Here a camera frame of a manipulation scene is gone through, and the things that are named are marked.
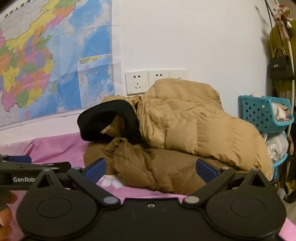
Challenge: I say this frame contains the white wall socket left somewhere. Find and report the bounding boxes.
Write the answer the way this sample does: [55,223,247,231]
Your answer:
[125,71,149,95]

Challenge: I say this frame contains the plush toy on hanger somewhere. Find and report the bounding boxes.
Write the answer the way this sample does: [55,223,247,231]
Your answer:
[271,4,292,40]

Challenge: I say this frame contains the white wall switch plate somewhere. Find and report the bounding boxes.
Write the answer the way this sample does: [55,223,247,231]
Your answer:
[169,69,188,80]

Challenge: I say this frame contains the black handbag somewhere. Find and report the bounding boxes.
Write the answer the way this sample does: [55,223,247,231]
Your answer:
[268,49,295,81]

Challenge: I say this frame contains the lower teal basket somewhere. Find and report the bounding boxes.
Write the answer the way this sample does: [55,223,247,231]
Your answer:
[271,153,288,180]

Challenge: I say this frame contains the olive hanging garment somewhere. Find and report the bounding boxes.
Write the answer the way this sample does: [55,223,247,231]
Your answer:
[269,19,295,100]

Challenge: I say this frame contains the white wall socket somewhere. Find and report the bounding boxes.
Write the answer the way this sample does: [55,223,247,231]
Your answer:
[125,71,149,95]
[148,70,170,87]

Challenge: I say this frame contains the white wall socket middle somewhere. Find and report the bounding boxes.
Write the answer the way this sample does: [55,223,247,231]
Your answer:
[148,70,170,87]

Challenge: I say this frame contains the teal plastic basket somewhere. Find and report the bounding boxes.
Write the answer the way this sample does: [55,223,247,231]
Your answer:
[238,95,295,134]

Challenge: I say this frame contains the pink floral bed sheet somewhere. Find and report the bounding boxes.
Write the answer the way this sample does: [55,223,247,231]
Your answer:
[0,133,296,241]

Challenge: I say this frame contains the white plastic bag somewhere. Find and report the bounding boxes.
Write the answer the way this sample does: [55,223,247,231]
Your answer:
[265,132,289,163]

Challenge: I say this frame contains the tan puffer jacket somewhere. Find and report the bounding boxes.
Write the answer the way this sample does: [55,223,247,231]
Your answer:
[77,79,273,195]

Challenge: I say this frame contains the colourful wall map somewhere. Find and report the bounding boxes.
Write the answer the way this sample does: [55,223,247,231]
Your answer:
[1,1,121,128]

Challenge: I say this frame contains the person's left hand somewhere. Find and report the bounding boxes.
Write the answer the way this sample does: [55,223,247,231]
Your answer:
[0,206,13,240]

